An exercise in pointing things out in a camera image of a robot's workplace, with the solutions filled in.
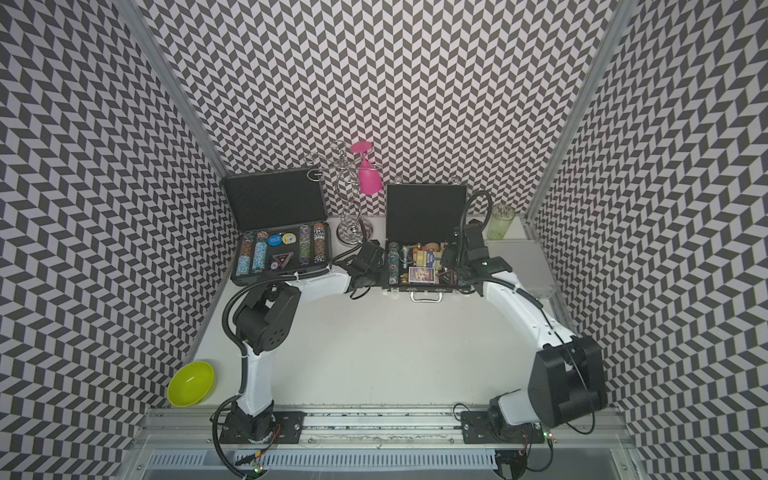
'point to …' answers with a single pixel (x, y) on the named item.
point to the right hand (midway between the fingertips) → (450, 258)
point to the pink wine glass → (369, 177)
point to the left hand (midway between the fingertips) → (386, 279)
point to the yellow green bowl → (190, 384)
